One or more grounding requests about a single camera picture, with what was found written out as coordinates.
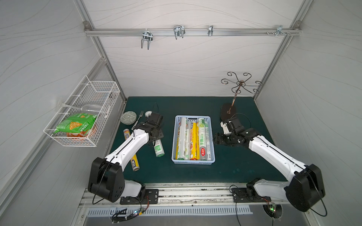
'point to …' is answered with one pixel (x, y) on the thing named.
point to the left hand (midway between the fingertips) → (158, 135)
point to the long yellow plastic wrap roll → (177, 141)
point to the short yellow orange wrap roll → (193, 149)
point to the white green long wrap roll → (208, 142)
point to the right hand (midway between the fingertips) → (218, 139)
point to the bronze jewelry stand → (228, 110)
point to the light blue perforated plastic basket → (190, 118)
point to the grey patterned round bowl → (128, 117)
